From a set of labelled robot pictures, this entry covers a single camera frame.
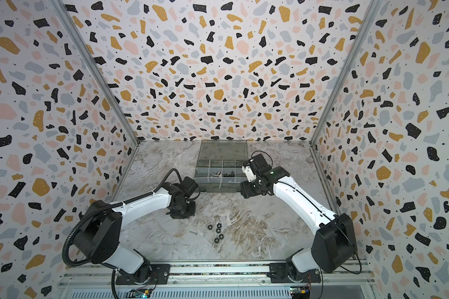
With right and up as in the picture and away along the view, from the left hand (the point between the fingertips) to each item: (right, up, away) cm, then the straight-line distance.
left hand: (192, 212), depth 86 cm
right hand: (+24, +13, -5) cm, 27 cm away
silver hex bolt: (+10, +16, +17) cm, 26 cm away
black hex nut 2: (+14, -10, -3) cm, 17 cm away
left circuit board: (-16, -26, -16) cm, 34 cm away
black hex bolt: (+17, +16, +18) cm, 29 cm away
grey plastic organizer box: (+11, +22, +23) cm, 33 cm away
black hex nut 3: (+12, -12, -3) cm, 17 cm away
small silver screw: (+1, -9, -1) cm, 9 cm away
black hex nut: (+8, -7, 0) cm, 11 cm away
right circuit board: (+45, -27, -15) cm, 54 cm away
